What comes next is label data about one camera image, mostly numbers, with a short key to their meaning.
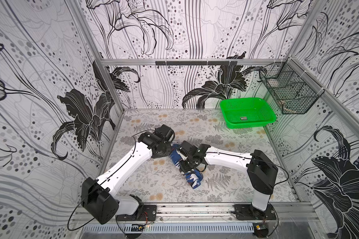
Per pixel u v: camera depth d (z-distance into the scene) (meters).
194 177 0.77
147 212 0.73
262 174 0.46
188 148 0.66
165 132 0.60
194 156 0.66
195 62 0.90
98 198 0.38
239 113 1.15
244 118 1.12
